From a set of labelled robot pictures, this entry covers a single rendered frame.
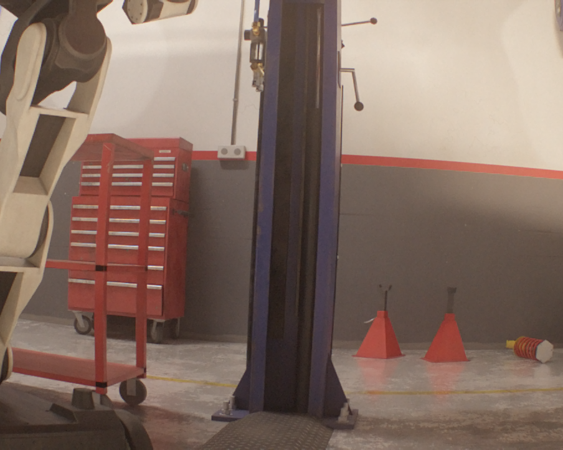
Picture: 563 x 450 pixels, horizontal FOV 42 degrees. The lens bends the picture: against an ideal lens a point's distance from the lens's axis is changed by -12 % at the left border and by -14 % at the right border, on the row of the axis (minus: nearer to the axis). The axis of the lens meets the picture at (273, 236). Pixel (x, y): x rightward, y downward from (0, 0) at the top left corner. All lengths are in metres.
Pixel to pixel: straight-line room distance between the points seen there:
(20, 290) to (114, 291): 3.37
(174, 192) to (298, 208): 2.20
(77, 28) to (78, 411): 0.73
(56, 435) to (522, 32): 4.62
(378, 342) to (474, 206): 1.13
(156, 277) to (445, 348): 1.73
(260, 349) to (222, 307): 2.66
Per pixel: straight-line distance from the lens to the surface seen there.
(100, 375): 2.40
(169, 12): 1.55
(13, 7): 1.54
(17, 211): 1.45
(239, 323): 5.28
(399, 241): 5.18
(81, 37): 1.36
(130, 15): 1.59
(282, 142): 2.84
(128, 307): 4.87
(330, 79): 2.67
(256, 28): 2.76
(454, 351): 4.56
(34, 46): 1.35
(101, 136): 2.40
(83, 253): 5.00
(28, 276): 1.54
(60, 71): 1.37
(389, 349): 4.72
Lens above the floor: 0.53
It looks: 2 degrees up
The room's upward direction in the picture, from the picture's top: 3 degrees clockwise
